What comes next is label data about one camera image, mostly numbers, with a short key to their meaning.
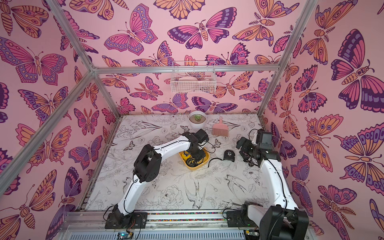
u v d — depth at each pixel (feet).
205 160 2.91
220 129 3.61
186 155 3.09
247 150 2.39
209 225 2.39
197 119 3.38
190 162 2.95
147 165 1.87
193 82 3.03
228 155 3.03
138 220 2.41
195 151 2.72
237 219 2.40
